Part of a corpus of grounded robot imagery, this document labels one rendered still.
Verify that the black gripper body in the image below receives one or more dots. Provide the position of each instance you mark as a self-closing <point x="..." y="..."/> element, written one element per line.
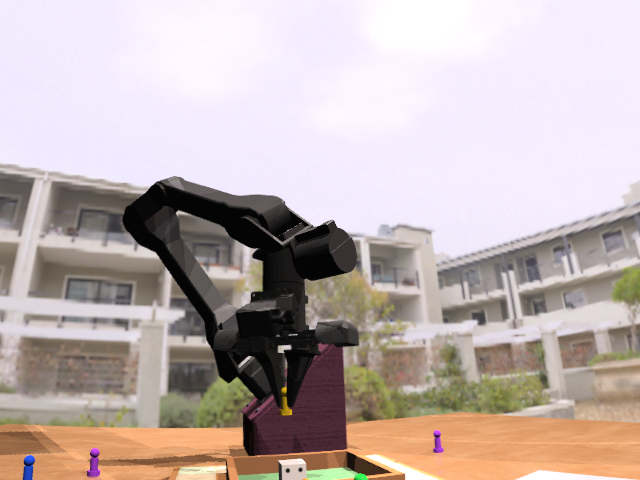
<point x="339" y="333"/>

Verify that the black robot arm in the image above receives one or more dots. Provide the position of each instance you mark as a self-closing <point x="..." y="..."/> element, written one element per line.
<point x="258" y="221"/>

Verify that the yellow pawn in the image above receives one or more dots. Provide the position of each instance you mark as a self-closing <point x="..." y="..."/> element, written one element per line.
<point x="284" y="409"/>

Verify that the purple pawn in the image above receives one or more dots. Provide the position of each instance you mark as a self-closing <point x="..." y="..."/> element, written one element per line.
<point x="437" y="441"/>
<point x="94" y="471"/>

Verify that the white die with black pips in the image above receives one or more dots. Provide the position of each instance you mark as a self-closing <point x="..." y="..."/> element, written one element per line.
<point x="294" y="469"/>

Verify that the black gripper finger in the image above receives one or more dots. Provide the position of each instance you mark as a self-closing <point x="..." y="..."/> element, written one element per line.
<point x="298" y="361"/>
<point x="273" y="365"/>

